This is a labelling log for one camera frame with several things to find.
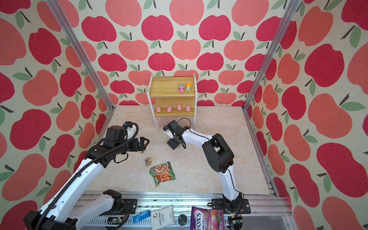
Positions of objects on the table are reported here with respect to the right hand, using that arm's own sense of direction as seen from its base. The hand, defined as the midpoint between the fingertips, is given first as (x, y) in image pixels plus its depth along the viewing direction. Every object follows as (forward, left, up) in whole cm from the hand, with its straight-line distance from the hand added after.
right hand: (177, 139), depth 98 cm
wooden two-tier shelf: (+11, +3, +29) cm, 31 cm away
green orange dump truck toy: (-23, +14, +22) cm, 35 cm away
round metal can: (-46, -9, +7) cm, 47 cm away
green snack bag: (-23, +6, -2) cm, 24 cm away
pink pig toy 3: (+17, 0, +14) cm, 22 cm away
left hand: (-14, +15, +17) cm, 27 cm away
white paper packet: (-46, +1, -2) cm, 46 cm away
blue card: (-46, +11, +1) cm, 48 cm away
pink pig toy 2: (+14, +7, +15) cm, 21 cm away
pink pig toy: (+13, +14, +15) cm, 24 cm away
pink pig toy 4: (+15, -6, +15) cm, 22 cm away
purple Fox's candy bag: (-44, -20, 0) cm, 49 cm away
